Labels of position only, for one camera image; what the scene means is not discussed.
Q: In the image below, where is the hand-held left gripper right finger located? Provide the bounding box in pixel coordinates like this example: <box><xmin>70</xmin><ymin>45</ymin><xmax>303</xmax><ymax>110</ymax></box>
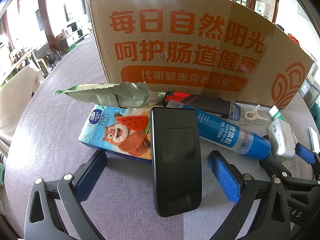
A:
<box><xmin>209</xmin><ymin>150</ymin><xmax>293</xmax><ymax>240</ymax></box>

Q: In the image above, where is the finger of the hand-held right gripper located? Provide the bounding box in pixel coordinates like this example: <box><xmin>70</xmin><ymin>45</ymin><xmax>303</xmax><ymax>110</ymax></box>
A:
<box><xmin>260</xmin><ymin>135</ymin><xmax>300</xmax><ymax>183</ymax></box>
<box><xmin>295</xmin><ymin>141</ymin><xmax>320</xmax><ymax>180</ymax></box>

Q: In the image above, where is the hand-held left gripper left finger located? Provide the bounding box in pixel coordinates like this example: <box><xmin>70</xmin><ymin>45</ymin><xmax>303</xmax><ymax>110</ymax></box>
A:
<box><xmin>24</xmin><ymin>151</ymin><xmax>107</xmax><ymax>240</ymax></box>

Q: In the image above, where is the small white plastic box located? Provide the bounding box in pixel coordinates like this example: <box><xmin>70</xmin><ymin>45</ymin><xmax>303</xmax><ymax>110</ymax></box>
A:
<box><xmin>267</xmin><ymin>118</ymin><xmax>299</xmax><ymax>162</ymax></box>

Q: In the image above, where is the black remote control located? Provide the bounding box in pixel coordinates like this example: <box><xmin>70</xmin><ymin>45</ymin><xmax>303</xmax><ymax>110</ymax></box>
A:
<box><xmin>149</xmin><ymin>107</ymin><xmax>202</xmax><ymax>217</ymax></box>

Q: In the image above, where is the clear eye drops bottle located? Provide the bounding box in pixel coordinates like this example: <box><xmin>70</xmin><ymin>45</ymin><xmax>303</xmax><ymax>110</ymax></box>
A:
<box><xmin>226</xmin><ymin>101</ymin><xmax>247</xmax><ymax>120</ymax></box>

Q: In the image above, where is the printed cardboard box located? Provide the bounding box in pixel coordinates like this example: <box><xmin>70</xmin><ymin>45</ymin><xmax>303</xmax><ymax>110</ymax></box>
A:
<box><xmin>87</xmin><ymin>0</ymin><xmax>317</xmax><ymax>109</ymax></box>

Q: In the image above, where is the silver flat item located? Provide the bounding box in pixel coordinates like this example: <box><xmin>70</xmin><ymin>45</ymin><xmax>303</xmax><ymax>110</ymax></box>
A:
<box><xmin>308</xmin><ymin>126</ymin><xmax>320</xmax><ymax>153</ymax></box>

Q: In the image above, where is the blue glue bottle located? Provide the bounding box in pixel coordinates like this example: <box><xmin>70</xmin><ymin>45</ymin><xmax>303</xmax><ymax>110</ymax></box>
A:
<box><xmin>166</xmin><ymin>99</ymin><xmax>272</xmax><ymax>161</ymax></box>

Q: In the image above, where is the white eraser green sleeve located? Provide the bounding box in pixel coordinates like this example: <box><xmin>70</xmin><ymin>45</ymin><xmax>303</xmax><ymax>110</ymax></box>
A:
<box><xmin>269</xmin><ymin>106</ymin><xmax>287</xmax><ymax>123</ymax></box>

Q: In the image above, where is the white plastic clip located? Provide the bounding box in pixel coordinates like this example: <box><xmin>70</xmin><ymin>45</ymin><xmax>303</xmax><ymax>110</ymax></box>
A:
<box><xmin>242</xmin><ymin>104</ymin><xmax>269</xmax><ymax>127</ymax></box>

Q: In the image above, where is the blue bear tissue pack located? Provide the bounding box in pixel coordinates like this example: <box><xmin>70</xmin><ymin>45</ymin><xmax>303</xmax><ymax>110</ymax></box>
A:
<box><xmin>79</xmin><ymin>105</ymin><xmax>153</xmax><ymax>161</ymax></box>

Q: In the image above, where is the black and red marker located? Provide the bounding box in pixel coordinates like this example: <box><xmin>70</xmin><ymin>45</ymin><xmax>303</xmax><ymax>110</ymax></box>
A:
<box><xmin>164</xmin><ymin>91</ymin><xmax>232</xmax><ymax>119</ymax></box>

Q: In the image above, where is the green white snack packet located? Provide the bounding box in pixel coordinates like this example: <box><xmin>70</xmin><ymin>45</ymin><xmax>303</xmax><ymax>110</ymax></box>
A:
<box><xmin>54</xmin><ymin>82</ymin><xmax>167</xmax><ymax>109</ymax></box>

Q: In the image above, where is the beige chair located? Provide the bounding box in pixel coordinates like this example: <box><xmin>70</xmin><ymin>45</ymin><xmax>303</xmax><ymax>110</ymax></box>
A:
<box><xmin>0</xmin><ymin>65</ymin><xmax>45</xmax><ymax>155</ymax></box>

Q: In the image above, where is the black floor fan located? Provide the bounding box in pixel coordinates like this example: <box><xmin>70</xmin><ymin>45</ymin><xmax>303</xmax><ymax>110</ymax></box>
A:
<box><xmin>46</xmin><ymin>49</ymin><xmax>62</xmax><ymax>69</ymax></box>

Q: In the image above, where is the white low cabinet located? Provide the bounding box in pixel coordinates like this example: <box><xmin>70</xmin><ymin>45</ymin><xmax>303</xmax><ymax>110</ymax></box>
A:
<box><xmin>56</xmin><ymin>30</ymin><xmax>88</xmax><ymax>53</ymax></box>

